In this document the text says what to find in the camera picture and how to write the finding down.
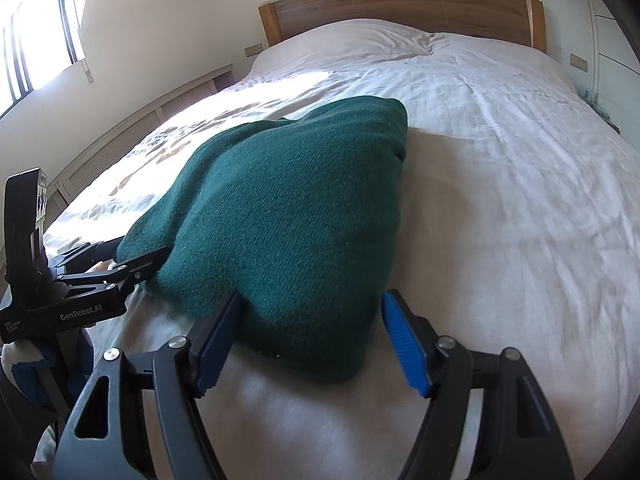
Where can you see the white pillow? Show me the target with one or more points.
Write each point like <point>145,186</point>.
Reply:
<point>354,39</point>

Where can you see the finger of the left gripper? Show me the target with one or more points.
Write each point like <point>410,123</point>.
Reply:
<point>84,256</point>
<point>140,269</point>

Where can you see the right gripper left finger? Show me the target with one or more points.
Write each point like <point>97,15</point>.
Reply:
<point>131,401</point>

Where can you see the left wall switch plate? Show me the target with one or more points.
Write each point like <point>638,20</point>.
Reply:
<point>253,50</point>

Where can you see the right wall switch plate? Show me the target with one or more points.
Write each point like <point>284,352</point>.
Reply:
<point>578,62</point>

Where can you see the dark green knit sweater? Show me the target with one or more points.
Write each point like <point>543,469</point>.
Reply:
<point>299,216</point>

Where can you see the wooden headboard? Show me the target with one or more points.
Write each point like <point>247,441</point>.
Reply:
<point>517,21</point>

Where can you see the louvered radiator cover cabinet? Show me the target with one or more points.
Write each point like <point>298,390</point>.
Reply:
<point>124,136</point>

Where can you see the white bed sheet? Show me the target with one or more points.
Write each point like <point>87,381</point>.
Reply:
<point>519,227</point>

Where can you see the white wardrobe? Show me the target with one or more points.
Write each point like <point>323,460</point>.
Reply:
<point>616,76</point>

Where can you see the left hand blue glove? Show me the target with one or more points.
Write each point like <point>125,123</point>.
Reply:
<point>29,367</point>

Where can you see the window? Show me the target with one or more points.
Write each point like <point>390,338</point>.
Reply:
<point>39,40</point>

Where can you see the wall switch plate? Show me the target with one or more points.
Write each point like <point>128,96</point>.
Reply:
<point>578,62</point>
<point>253,50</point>

